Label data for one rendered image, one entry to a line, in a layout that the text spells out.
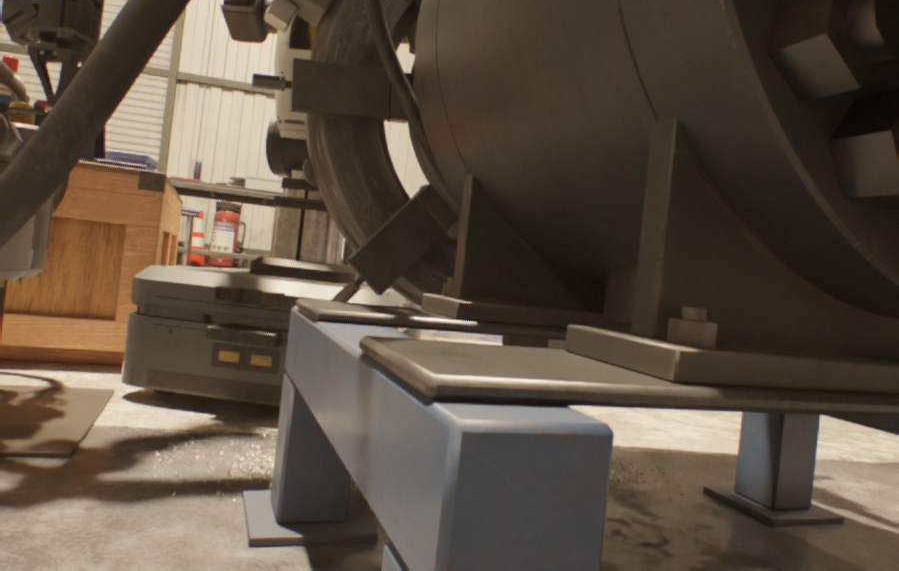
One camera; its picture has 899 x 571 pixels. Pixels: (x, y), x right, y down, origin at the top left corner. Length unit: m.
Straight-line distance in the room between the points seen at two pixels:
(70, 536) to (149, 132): 9.00
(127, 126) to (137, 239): 8.11
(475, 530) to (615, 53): 0.32
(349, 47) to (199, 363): 0.64
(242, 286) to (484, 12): 0.79
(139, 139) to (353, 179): 8.69
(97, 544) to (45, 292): 1.00
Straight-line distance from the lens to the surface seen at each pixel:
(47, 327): 1.68
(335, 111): 1.03
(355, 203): 1.04
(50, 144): 0.47
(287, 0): 1.14
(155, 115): 9.69
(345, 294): 1.02
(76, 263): 1.68
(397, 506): 0.34
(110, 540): 0.78
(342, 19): 1.10
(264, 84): 1.03
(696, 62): 0.42
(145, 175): 1.65
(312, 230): 1.48
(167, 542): 0.77
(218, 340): 1.24
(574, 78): 0.52
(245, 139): 9.58
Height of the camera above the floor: 0.31
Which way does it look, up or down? 1 degrees up
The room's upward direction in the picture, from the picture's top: 6 degrees clockwise
